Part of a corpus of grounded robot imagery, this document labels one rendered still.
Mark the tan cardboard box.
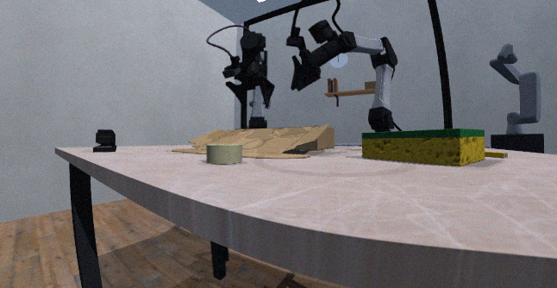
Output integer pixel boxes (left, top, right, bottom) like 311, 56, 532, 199
172, 123, 335, 159

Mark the yellow sponge with green scouring pad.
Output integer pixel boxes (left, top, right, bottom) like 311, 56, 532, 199
362, 128, 485, 166

